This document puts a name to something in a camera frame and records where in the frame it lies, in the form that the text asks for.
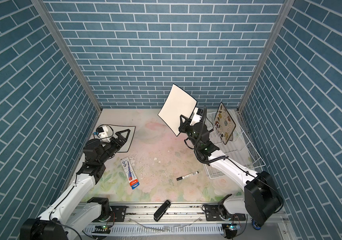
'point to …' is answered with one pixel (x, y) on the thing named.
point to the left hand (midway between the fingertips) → (128, 134)
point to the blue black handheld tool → (255, 224)
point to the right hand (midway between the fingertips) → (179, 114)
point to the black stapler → (161, 210)
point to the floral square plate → (224, 122)
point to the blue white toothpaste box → (129, 173)
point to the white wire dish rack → (240, 147)
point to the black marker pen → (187, 175)
